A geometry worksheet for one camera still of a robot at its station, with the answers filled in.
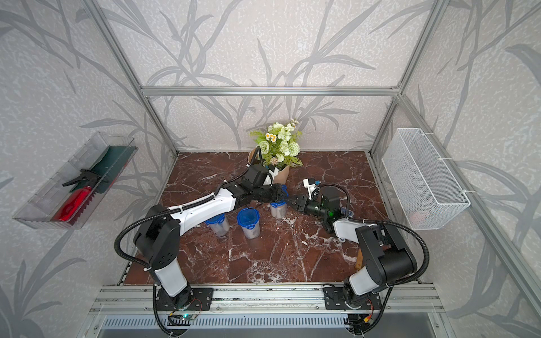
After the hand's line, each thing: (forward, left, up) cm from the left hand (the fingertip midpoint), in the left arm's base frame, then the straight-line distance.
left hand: (287, 196), depth 84 cm
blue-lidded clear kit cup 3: (-9, +27, -6) cm, 29 cm away
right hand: (-2, +1, -1) cm, 2 cm away
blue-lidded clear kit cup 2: (-7, +16, -6) cm, 18 cm away
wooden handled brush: (-21, -29, -14) cm, 38 cm away
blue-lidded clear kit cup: (-2, +4, -7) cm, 8 cm away
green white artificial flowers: (+17, +4, +12) cm, 22 cm away
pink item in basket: (-12, -45, +6) cm, 47 cm away
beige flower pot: (+11, +2, -1) cm, 11 cm away
